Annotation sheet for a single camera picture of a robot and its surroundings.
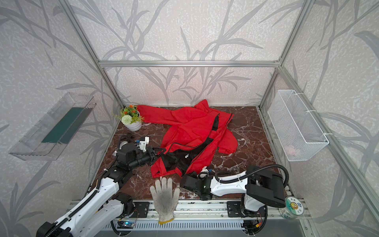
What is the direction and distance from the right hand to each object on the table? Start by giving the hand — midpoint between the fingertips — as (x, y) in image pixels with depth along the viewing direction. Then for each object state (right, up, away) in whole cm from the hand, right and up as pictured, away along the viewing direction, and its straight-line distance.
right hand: (185, 173), depth 83 cm
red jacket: (+3, +19, +14) cm, 24 cm away
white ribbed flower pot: (-37, +26, +18) cm, 49 cm away
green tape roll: (+51, -10, -17) cm, 55 cm away
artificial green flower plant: (-38, +33, +12) cm, 52 cm away
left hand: (-9, +17, -8) cm, 20 cm away
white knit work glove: (-10, -12, -6) cm, 17 cm away
